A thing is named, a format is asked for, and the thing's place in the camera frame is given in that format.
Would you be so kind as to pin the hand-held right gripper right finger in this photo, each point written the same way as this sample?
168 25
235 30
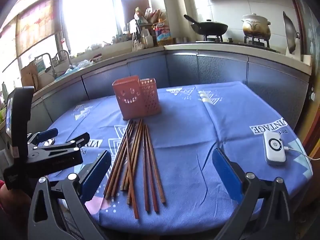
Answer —
226 175

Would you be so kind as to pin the black wok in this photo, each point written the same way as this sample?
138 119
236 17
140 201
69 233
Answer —
210 27

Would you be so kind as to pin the cooking oil bottle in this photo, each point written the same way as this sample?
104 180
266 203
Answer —
163 36

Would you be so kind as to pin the gas stove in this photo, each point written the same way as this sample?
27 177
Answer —
257 43

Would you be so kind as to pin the blue printed tablecloth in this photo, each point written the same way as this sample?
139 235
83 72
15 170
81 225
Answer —
200 130

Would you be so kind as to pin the grey kitchen counter cabinets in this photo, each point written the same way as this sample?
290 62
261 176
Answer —
220 67

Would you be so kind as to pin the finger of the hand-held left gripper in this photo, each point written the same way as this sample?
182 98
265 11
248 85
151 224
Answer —
47 133
77 140

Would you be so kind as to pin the pink window blind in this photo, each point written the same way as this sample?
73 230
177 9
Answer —
35 22

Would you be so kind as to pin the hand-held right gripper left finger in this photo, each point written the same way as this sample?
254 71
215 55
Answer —
96 175

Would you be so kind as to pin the clear plastic bag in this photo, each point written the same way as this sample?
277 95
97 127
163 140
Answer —
80 65

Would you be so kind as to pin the cardboard box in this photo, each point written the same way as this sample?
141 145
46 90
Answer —
28 76

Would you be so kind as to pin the chrome sink faucet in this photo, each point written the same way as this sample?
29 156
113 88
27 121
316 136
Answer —
65 52

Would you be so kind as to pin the metal bowl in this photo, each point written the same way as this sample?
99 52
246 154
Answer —
290 35

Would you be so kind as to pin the person's left forearm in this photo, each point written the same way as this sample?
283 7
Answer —
12 202

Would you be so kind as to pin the cluttered condiment rack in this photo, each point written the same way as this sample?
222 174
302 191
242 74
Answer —
150 17

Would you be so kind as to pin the white plastic jug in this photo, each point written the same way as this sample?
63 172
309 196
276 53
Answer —
147 40

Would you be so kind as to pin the pink perforated utensil holder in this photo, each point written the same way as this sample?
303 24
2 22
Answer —
130 97

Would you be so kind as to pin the pile of wooden chopsticks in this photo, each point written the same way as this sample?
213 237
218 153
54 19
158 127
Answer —
132 155

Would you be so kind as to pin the white pocket router device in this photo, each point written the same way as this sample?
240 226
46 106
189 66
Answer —
273 147

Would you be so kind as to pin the white round knob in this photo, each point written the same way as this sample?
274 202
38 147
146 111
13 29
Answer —
312 95

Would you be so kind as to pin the cream ceramic pot with lid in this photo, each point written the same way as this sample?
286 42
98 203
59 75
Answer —
256 27

